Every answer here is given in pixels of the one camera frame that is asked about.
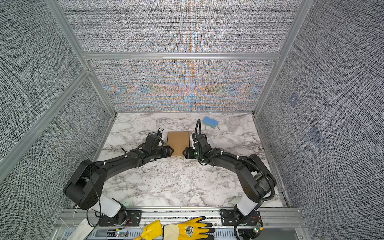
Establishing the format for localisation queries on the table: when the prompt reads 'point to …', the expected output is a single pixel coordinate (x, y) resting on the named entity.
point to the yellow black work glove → (192, 229)
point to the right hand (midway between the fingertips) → (185, 152)
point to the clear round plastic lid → (234, 121)
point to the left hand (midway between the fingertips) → (171, 151)
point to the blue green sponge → (210, 121)
